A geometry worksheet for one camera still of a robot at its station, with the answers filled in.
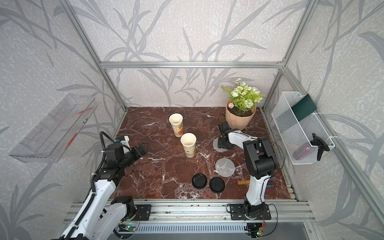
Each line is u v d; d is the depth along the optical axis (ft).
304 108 2.32
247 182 2.69
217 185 2.69
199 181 2.71
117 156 1.99
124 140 2.40
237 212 2.37
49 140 2.13
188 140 2.82
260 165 1.66
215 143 3.30
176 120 3.16
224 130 2.60
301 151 2.07
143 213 2.42
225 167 2.92
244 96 2.76
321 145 1.87
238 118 3.08
